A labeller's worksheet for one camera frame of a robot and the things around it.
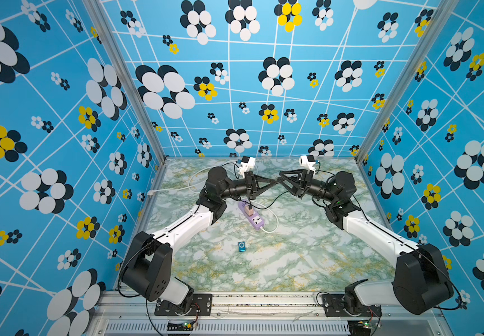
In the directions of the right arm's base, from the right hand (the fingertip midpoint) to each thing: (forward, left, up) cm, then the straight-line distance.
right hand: (283, 178), depth 68 cm
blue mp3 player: (-10, +14, -33) cm, 37 cm away
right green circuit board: (-37, -26, -34) cm, 57 cm away
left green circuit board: (-37, +33, -34) cm, 60 cm away
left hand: (-2, +2, 0) cm, 3 cm away
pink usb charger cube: (+4, +12, -27) cm, 30 cm away
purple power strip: (+2, +9, -31) cm, 32 cm away
